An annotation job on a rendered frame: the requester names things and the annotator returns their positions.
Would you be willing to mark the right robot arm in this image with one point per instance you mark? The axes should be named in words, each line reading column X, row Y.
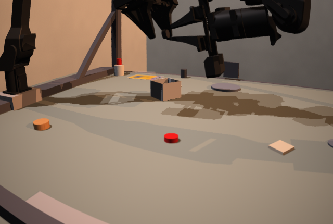
column 19, row 47

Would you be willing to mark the dark cylinder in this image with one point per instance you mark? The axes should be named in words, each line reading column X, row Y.
column 183, row 73

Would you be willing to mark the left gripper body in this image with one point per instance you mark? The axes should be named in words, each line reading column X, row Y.
column 222, row 25

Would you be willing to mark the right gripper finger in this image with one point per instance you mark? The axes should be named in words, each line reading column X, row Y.
column 140, row 14
column 163, row 17

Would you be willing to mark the tan flat rectangular pad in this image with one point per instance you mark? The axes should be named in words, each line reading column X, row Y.
column 281, row 147

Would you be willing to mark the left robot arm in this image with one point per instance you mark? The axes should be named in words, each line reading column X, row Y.
column 291, row 16

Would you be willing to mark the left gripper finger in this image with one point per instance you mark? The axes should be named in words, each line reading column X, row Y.
column 192, row 40
column 189, row 18

